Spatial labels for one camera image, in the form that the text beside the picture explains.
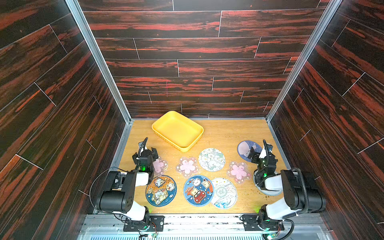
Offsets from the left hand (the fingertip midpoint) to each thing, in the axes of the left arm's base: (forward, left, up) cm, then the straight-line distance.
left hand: (145, 150), depth 94 cm
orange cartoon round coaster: (-23, -12, -7) cm, 27 cm away
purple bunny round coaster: (+7, -66, -6) cm, 66 cm away
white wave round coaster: (-24, -49, -8) cm, 55 cm away
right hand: (+1, -74, +2) cm, 74 cm away
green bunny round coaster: (-27, -65, +17) cm, 72 cm away
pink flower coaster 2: (-10, -59, -8) cm, 60 cm away
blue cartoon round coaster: (-22, -34, -7) cm, 41 cm away
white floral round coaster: (-2, -43, -7) cm, 43 cm away
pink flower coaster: (-7, -27, -7) cm, 29 cm away
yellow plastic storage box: (+26, -18, -11) cm, 33 cm away
